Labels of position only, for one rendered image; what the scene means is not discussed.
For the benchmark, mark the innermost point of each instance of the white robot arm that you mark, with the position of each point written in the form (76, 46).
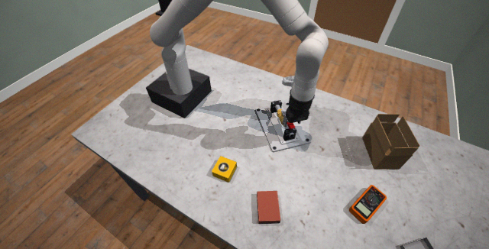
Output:
(167, 32)

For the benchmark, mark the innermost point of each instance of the brass ball valve with red handle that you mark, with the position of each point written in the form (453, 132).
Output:
(285, 134)

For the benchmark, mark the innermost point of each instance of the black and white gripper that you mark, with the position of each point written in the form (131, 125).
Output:
(299, 103)

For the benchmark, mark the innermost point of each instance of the reddish-brown rectangular block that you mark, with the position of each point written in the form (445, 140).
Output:
(268, 207)

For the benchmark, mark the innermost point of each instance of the orange digital multimeter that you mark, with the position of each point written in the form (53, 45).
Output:
(367, 204)

